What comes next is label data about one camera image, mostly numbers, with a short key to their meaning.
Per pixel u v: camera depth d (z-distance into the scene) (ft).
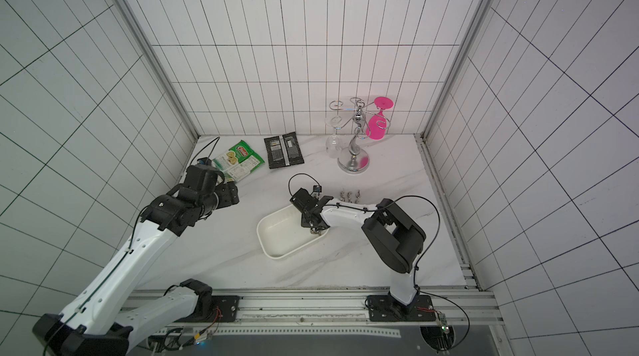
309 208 2.25
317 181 2.73
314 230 2.90
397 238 1.56
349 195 3.23
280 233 2.88
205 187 1.81
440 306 2.44
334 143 3.09
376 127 3.25
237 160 3.61
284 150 3.65
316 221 2.15
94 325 1.22
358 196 3.20
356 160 3.64
